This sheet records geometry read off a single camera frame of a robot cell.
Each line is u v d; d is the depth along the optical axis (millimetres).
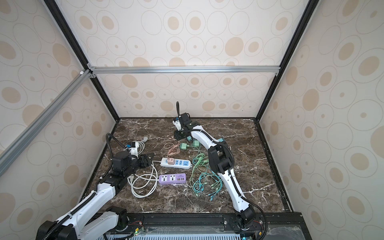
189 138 939
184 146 1016
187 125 788
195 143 1012
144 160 730
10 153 513
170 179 856
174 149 1023
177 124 946
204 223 745
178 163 922
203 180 876
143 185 853
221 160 640
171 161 893
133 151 736
